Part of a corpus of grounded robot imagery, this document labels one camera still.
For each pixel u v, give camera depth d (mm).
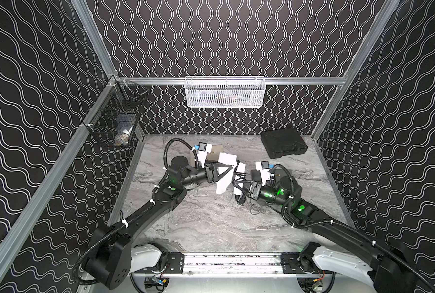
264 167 663
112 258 404
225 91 676
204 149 651
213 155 678
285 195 573
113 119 925
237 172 689
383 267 394
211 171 629
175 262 748
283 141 1100
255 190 636
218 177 639
